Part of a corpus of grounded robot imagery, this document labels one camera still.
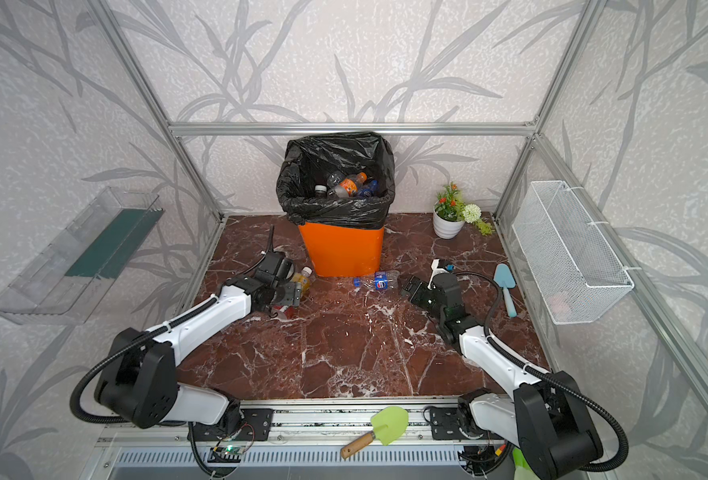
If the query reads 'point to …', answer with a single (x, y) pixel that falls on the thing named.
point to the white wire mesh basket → (572, 265)
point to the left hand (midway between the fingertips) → (289, 282)
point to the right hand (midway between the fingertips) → (408, 274)
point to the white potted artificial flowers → (450, 213)
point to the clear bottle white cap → (333, 179)
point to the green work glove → (523, 469)
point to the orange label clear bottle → (349, 186)
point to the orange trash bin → (341, 251)
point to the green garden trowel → (388, 422)
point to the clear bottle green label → (320, 190)
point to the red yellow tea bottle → (304, 278)
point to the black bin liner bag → (309, 160)
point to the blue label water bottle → (368, 190)
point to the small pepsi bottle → (381, 280)
